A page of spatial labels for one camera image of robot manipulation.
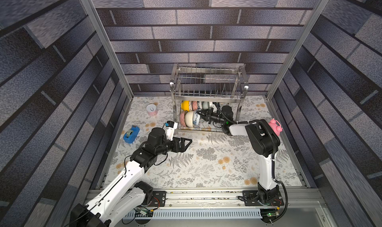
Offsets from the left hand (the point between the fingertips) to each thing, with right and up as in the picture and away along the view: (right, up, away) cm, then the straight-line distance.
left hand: (186, 140), depth 74 cm
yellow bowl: (-2, +18, +28) cm, 34 cm away
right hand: (+5, +14, +17) cm, 22 cm away
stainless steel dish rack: (+10, +23, +1) cm, 25 cm away
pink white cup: (-27, +16, +31) cm, 44 cm away
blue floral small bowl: (+6, +10, +16) cm, 19 cm away
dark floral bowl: (+7, +18, +24) cm, 31 cm away
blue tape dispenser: (-37, -1, +18) cm, 41 cm away
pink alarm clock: (+55, +5, +16) cm, 58 cm away
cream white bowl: (+1, +10, +18) cm, 21 cm away
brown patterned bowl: (+4, +18, +24) cm, 31 cm away
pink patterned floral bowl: (-3, +9, +18) cm, 21 cm away
